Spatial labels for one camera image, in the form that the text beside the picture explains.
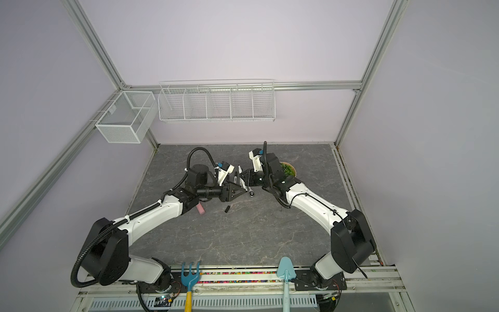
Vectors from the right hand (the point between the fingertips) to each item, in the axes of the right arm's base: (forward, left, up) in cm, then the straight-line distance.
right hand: (240, 173), depth 80 cm
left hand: (-7, -1, -2) cm, 7 cm away
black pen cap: (-5, +7, -21) cm, 23 cm away
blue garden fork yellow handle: (-36, +19, -20) cm, 45 cm away
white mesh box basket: (+30, +58, +5) cm, 65 cm away
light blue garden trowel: (-33, -18, -19) cm, 42 cm away
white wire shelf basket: (+46, +14, +6) cm, 48 cm away
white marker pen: (+2, 0, +1) cm, 2 cm away
